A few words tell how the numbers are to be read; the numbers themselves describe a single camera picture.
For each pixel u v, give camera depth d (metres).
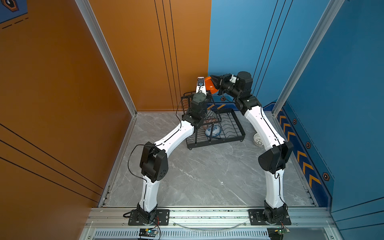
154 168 0.51
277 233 0.70
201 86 0.66
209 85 0.79
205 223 0.73
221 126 1.09
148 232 0.71
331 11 0.71
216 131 1.04
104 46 0.83
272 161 0.53
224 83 0.68
